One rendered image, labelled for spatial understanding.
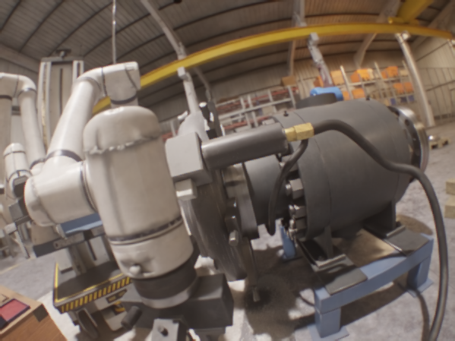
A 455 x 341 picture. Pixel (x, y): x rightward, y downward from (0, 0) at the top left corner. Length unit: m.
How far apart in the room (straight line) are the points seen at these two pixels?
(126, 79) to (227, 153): 0.51
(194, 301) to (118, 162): 0.15
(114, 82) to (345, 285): 1.07
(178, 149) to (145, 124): 0.28
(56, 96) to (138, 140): 1.39
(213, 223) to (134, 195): 0.38
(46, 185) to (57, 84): 1.30
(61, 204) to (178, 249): 0.20
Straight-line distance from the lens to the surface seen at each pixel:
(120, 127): 0.18
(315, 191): 0.65
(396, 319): 0.96
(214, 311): 0.23
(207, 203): 0.52
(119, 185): 0.18
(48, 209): 0.34
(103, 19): 9.74
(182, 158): 0.45
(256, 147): 0.45
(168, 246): 0.19
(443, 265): 0.66
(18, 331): 0.76
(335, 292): 0.71
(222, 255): 0.58
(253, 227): 0.73
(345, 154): 0.70
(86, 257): 1.40
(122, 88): 0.80
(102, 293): 1.09
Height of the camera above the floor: 0.74
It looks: 2 degrees down
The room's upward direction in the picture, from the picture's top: 15 degrees counter-clockwise
